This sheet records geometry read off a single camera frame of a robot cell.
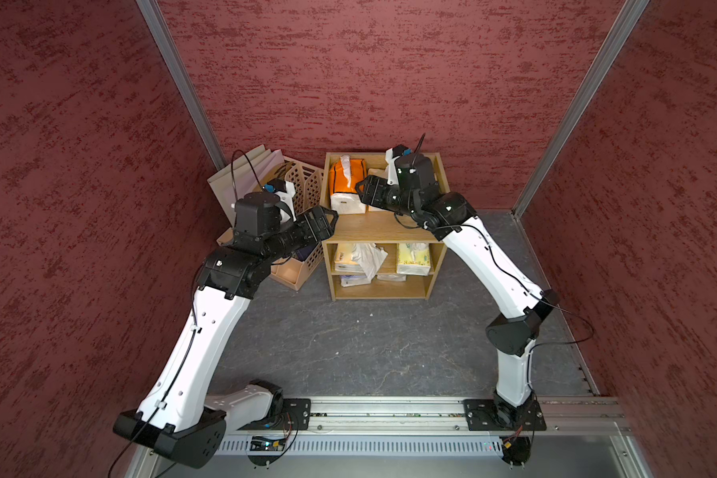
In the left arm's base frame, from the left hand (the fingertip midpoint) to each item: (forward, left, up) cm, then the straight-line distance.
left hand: (322, 227), depth 65 cm
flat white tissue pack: (+6, -6, -32) cm, 33 cm away
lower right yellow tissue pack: (+2, -23, -15) cm, 27 cm away
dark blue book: (+17, +12, -33) cm, 39 cm away
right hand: (+11, -9, 0) cm, 14 cm away
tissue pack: (+3, -10, -16) cm, 19 cm away
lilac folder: (+28, +28, -8) cm, 40 cm away
